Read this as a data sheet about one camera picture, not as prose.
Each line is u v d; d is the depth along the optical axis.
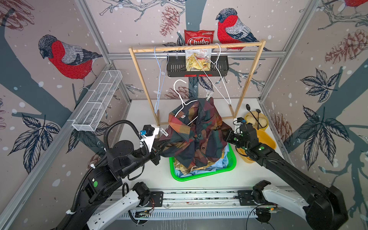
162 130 0.52
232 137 0.71
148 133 0.46
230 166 0.78
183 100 0.56
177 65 0.95
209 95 0.68
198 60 0.85
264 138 0.95
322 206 0.38
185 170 0.76
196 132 0.71
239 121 0.73
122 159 0.39
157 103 1.21
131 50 0.59
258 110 1.06
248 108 1.06
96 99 0.79
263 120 0.99
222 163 0.81
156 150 0.48
